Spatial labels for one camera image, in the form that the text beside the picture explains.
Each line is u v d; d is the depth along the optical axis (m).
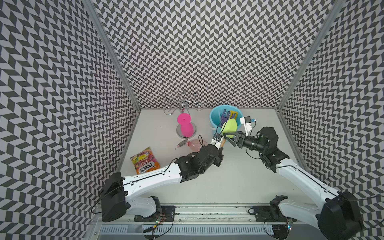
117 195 0.39
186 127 0.90
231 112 0.96
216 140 0.60
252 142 0.64
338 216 0.39
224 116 0.98
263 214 0.73
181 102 0.83
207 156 0.50
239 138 0.63
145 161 0.87
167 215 0.73
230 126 0.71
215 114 0.92
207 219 0.72
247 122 0.66
